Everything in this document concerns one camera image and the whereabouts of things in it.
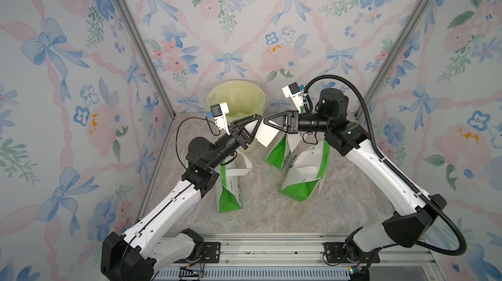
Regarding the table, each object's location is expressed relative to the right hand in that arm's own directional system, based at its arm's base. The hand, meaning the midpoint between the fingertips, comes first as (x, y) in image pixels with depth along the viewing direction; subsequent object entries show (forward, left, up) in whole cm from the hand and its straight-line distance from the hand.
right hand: (266, 122), depth 59 cm
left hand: (-1, +2, +2) cm, 3 cm away
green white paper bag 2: (+11, -7, -34) cm, 37 cm away
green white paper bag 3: (-2, -16, -23) cm, 28 cm away
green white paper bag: (-12, +13, -24) cm, 30 cm away
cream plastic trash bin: (+24, +5, -44) cm, 50 cm away
